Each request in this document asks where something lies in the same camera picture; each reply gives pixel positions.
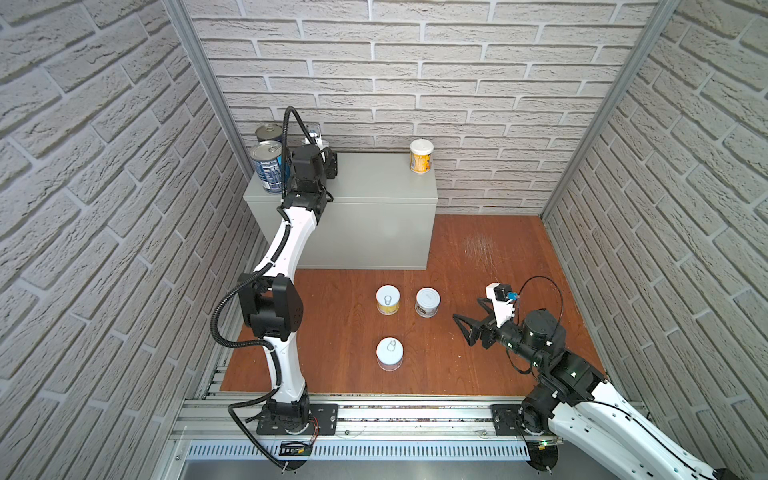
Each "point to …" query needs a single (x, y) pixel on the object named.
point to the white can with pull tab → (390, 354)
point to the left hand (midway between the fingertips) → (315, 143)
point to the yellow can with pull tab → (388, 299)
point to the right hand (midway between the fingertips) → (468, 306)
